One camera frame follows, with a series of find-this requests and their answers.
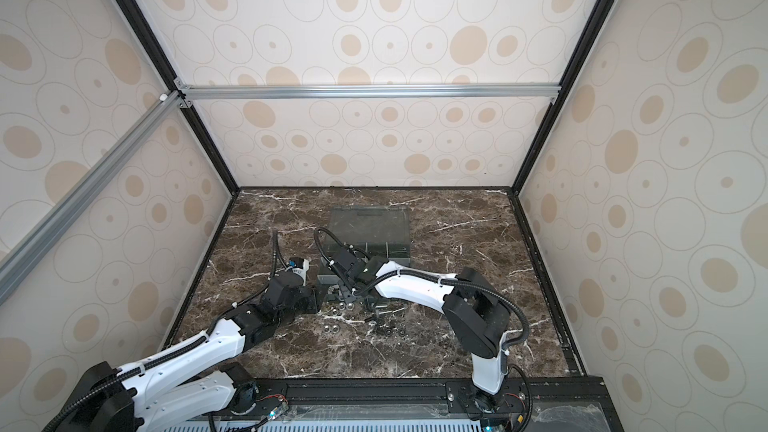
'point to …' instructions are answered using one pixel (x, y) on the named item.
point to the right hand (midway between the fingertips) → (354, 286)
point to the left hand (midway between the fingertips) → (330, 287)
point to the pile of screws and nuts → (373, 318)
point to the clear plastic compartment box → (383, 231)
